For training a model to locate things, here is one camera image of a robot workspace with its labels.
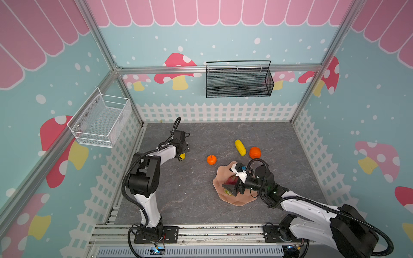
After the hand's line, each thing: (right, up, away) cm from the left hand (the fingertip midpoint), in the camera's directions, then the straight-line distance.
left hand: (181, 150), depth 101 cm
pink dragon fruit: (+30, -14, -19) cm, 38 cm away
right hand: (+27, -11, -23) cm, 37 cm away
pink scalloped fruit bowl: (+26, -13, -11) cm, 31 cm away
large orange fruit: (+46, -1, -4) cm, 46 cm away
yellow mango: (+38, +2, +1) cm, 38 cm away
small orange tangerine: (+19, -6, -5) cm, 21 cm away
